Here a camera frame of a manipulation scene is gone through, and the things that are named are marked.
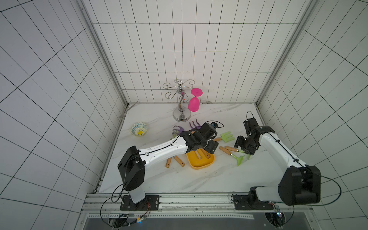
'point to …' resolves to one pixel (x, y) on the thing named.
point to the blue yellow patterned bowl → (138, 129)
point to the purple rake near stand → (197, 127)
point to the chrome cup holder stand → (181, 114)
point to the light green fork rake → (239, 158)
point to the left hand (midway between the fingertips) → (207, 144)
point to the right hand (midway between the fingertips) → (234, 146)
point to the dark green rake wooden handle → (198, 154)
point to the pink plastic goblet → (193, 103)
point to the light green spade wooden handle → (224, 138)
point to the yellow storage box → (199, 164)
